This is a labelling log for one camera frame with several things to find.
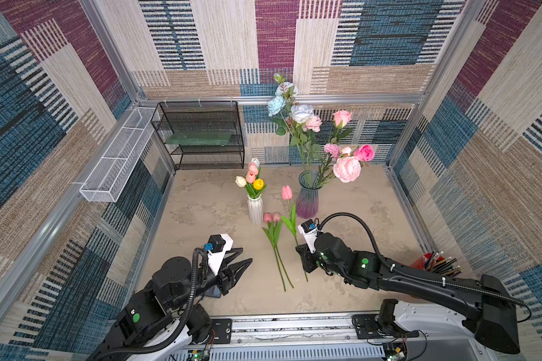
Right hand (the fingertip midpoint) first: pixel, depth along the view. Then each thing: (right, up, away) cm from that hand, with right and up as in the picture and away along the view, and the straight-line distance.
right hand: (301, 250), depth 77 cm
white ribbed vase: (-16, +13, +12) cm, 24 cm away
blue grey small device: (-24, -5, -21) cm, 32 cm away
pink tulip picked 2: (-8, +8, +22) cm, 25 cm away
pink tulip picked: (-12, +8, +20) cm, 24 cm away
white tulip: (-20, +23, -1) cm, 31 cm away
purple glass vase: (+5, +24, +12) cm, 27 cm away
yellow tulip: (-14, +23, -4) cm, 27 cm away
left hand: (-16, +3, -17) cm, 24 cm away
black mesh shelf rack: (-41, +53, +24) cm, 71 cm away
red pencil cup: (+43, -3, -3) cm, 44 cm away
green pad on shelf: (-40, +42, +18) cm, 60 cm away
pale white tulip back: (-16, +31, +2) cm, 35 cm away
